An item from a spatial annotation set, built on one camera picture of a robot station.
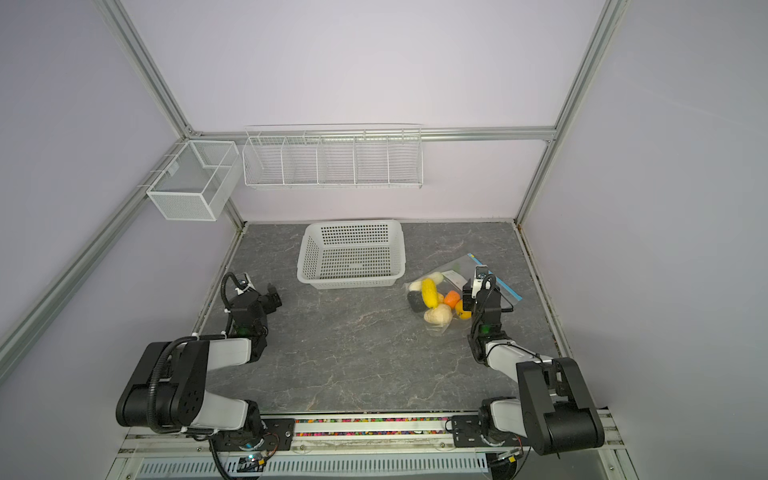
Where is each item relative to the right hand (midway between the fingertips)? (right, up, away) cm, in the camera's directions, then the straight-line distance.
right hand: (484, 283), depth 88 cm
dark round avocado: (-20, -6, +4) cm, 21 cm away
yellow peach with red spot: (-6, -10, +2) cm, 12 cm away
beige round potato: (-13, -10, +1) cm, 16 cm away
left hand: (-69, -3, +3) cm, 69 cm away
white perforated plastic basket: (-42, +8, +14) cm, 45 cm away
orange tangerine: (-9, -5, +5) cm, 12 cm away
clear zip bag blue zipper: (-13, -4, +4) cm, 14 cm away
